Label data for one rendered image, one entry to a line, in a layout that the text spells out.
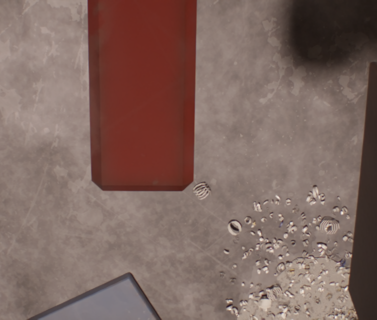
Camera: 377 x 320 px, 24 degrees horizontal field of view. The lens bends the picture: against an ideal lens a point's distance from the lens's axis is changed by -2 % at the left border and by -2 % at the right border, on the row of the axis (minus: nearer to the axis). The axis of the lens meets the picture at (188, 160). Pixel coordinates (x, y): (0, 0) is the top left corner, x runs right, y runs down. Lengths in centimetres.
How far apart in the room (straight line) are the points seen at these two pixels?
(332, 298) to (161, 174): 60
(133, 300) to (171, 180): 57
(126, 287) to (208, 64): 20
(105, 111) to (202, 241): 56
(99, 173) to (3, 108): 52
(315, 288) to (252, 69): 20
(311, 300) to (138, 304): 14
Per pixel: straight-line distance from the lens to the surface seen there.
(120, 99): 17
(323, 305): 77
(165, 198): 71
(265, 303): 75
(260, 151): 70
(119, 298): 74
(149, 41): 17
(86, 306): 75
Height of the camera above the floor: 64
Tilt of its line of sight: 67 degrees down
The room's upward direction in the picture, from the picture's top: 176 degrees clockwise
